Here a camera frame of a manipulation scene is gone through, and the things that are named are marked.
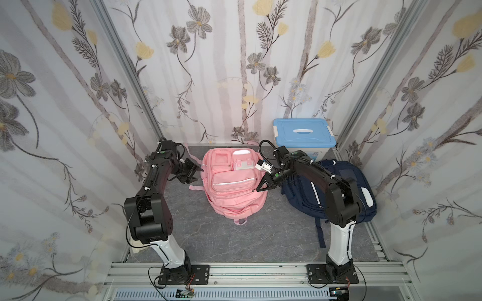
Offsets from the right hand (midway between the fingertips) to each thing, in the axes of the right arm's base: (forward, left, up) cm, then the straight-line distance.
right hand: (262, 186), depth 83 cm
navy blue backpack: (-1, -23, -9) cm, 24 cm away
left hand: (+7, +28, +1) cm, 29 cm away
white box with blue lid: (+32, -29, +1) cm, 43 cm away
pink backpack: (+10, +15, -9) cm, 20 cm away
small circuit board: (-40, +31, -14) cm, 53 cm away
